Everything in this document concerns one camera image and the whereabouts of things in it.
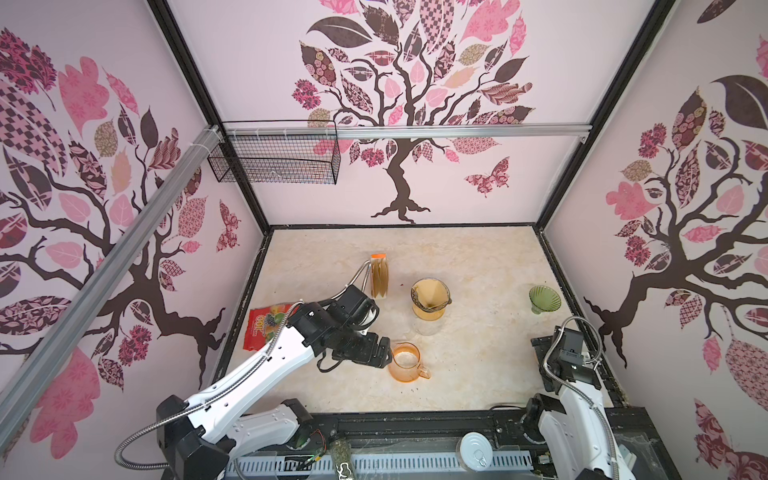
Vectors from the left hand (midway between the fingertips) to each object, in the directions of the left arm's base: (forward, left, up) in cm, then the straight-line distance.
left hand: (372, 362), depth 70 cm
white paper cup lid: (-17, -24, -9) cm, 31 cm away
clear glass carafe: (+15, -16, -13) cm, 26 cm away
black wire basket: (+62, +29, +18) cm, 71 cm away
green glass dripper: (+23, -53, -9) cm, 59 cm away
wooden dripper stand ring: (+14, -15, -4) cm, 21 cm away
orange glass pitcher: (+5, -9, -16) cm, 19 cm away
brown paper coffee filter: (+20, -16, 0) cm, 25 cm away
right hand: (+8, -49, -13) cm, 52 cm away
